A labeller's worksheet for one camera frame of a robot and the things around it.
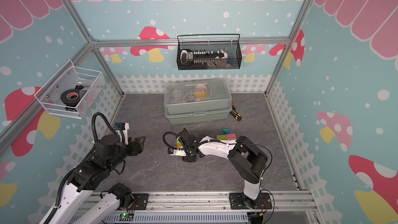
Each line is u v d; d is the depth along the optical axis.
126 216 0.73
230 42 0.89
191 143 0.67
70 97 0.71
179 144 0.79
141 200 0.74
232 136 0.96
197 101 0.94
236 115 1.06
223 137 0.95
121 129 0.60
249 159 0.47
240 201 0.74
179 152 0.77
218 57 0.82
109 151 0.50
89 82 0.80
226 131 0.97
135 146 0.62
